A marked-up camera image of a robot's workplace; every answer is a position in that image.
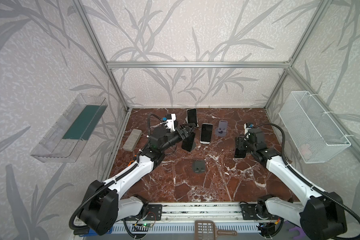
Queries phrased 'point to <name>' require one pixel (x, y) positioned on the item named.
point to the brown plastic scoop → (206, 230)
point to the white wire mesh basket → (315, 136)
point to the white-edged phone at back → (191, 115)
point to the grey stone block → (132, 140)
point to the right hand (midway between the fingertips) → (242, 133)
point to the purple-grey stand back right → (222, 130)
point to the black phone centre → (187, 143)
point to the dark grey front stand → (199, 166)
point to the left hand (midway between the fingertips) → (195, 124)
